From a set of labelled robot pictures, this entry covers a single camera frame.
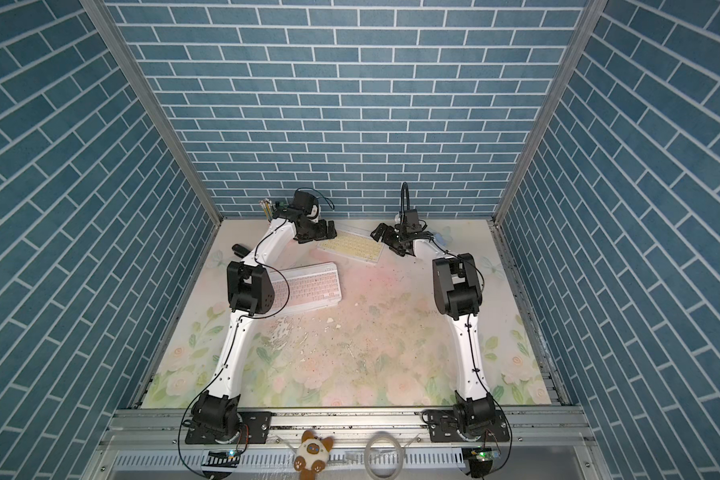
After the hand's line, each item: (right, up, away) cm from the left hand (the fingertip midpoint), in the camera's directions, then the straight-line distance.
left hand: (333, 234), depth 109 cm
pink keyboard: (-8, -17, -13) cm, 23 cm away
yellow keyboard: (+7, -4, +4) cm, 9 cm away
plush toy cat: (+1, -52, -41) cm, 66 cm away
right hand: (+18, -2, 0) cm, 18 cm away
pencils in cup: (-22, +9, -7) cm, 25 cm away
